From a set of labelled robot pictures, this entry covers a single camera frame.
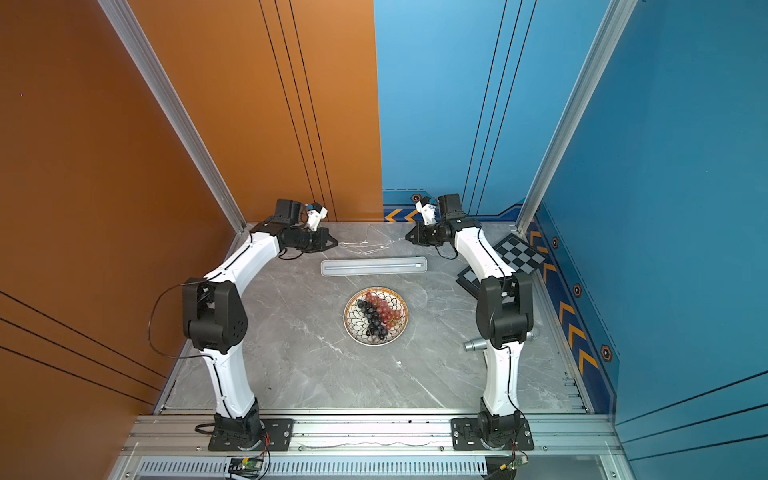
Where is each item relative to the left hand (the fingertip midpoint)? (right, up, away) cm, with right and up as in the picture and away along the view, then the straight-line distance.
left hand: (338, 237), depth 94 cm
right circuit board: (+47, -54, -24) cm, 75 cm away
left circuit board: (-18, -57, -22) cm, 64 cm away
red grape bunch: (+16, -24, -3) cm, 29 cm away
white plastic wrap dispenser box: (+9, -10, +3) cm, 14 cm away
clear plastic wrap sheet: (+10, 0, +23) cm, 25 cm away
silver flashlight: (+42, -31, -8) cm, 53 cm away
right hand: (+23, +1, 0) cm, 23 cm away
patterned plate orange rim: (+5, -26, -2) cm, 27 cm away
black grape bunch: (+12, -25, -5) cm, 28 cm away
